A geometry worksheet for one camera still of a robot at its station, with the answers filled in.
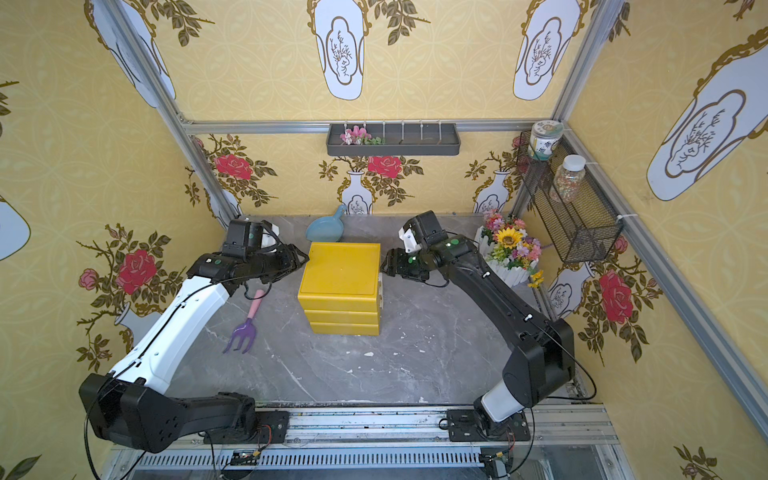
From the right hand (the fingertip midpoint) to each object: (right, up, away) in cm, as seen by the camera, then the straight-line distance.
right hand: (397, 264), depth 81 cm
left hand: (-28, +1, -1) cm, 28 cm away
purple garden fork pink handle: (-46, -21, +11) cm, 52 cm away
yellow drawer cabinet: (-16, -7, -1) cm, 17 cm away
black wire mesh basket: (+44, +16, -4) cm, 47 cm away
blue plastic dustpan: (-27, +12, +37) cm, 47 cm away
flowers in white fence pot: (+32, +4, +5) cm, 33 cm away
